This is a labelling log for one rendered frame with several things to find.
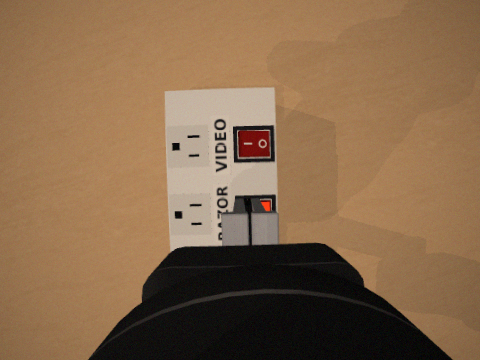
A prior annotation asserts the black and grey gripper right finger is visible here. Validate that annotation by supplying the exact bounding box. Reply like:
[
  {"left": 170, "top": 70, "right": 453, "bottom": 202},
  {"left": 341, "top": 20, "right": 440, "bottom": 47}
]
[{"left": 247, "top": 198, "right": 279, "bottom": 245}]

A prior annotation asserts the white power strip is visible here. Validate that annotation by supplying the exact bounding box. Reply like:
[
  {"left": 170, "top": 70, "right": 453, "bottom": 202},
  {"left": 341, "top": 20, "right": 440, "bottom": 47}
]
[{"left": 165, "top": 87, "right": 278, "bottom": 252}]

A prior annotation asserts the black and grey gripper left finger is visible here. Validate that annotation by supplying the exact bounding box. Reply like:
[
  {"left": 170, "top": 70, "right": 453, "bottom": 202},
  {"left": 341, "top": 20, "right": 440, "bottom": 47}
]
[{"left": 221, "top": 198, "right": 249, "bottom": 246}]

